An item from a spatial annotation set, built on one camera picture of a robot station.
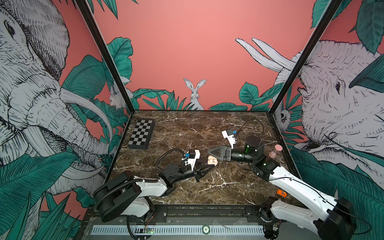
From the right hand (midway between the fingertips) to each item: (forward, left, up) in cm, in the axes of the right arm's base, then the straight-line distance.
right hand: (210, 154), depth 64 cm
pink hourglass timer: (+16, -44, -21) cm, 51 cm away
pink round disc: (-1, -1, -4) cm, 5 cm away
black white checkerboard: (+26, +45, -25) cm, 58 cm away
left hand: (-2, -2, -6) cm, 7 cm away
